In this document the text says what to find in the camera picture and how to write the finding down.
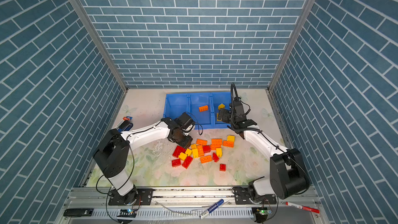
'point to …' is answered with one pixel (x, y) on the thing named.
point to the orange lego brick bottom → (206, 159)
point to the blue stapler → (126, 125)
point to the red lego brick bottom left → (175, 163)
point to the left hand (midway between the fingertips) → (190, 144)
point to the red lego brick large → (178, 150)
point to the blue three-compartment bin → (176, 103)
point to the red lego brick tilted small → (215, 157)
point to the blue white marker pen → (212, 209)
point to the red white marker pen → (302, 207)
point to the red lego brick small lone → (222, 167)
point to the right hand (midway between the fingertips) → (227, 113)
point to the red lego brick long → (187, 162)
